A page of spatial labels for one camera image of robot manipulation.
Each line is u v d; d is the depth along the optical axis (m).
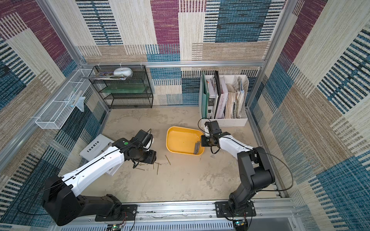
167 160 0.92
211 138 0.74
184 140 0.90
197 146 0.96
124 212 0.73
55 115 0.72
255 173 0.46
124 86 1.06
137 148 0.59
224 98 0.93
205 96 0.86
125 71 0.88
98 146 0.94
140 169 0.87
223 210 0.73
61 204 0.39
